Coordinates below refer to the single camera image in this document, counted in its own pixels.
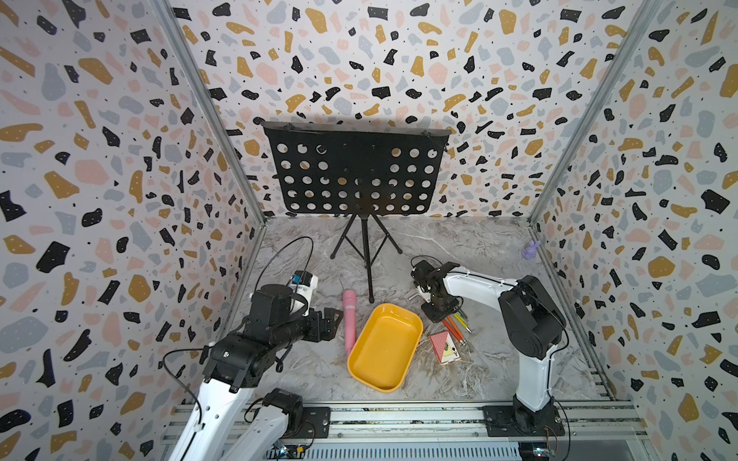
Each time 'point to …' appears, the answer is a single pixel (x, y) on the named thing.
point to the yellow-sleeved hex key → (462, 323)
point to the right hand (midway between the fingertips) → (438, 315)
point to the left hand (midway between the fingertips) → (331, 311)
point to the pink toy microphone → (350, 319)
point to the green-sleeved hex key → (462, 318)
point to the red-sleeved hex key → (453, 331)
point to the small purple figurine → (530, 251)
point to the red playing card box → (445, 348)
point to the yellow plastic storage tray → (384, 347)
